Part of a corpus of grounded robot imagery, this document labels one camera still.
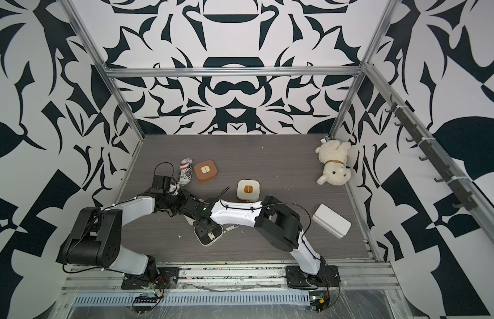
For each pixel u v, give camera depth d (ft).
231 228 2.80
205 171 3.34
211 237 2.72
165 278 2.42
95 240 1.46
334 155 3.34
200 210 2.21
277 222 1.70
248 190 3.09
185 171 3.26
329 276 2.34
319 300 2.33
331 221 2.73
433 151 1.81
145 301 2.39
